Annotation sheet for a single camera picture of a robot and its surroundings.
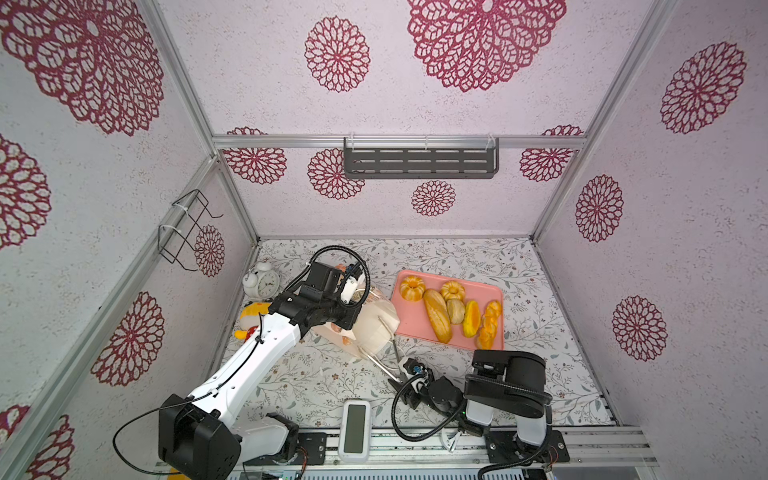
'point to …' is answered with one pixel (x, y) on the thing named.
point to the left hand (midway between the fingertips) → (355, 315)
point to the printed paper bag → (377, 322)
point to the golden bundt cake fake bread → (452, 289)
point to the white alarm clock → (262, 283)
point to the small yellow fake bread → (472, 319)
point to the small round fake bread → (455, 310)
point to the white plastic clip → (450, 437)
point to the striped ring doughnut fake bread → (412, 288)
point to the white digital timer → (354, 441)
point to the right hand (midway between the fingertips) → (395, 370)
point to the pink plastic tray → (414, 318)
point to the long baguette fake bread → (438, 314)
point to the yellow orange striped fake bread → (486, 336)
